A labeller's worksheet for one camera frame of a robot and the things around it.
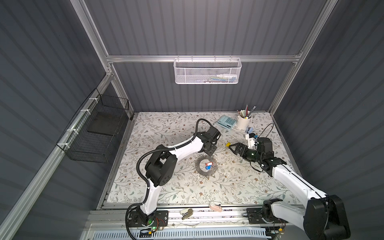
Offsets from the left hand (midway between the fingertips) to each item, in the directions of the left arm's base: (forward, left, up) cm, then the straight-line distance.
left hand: (210, 148), depth 93 cm
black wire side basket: (-3, +61, +21) cm, 64 cm away
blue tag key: (-10, +2, -5) cm, 11 cm away
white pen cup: (+21, -27, +1) cm, 34 cm away
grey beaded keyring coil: (-10, -2, -5) cm, 12 cm away
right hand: (-7, -13, +8) cm, 17 cm away
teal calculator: (+24, -16, -3) cm, 29 cm away
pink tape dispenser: (-32, +2, -4) cm, 32 cm away
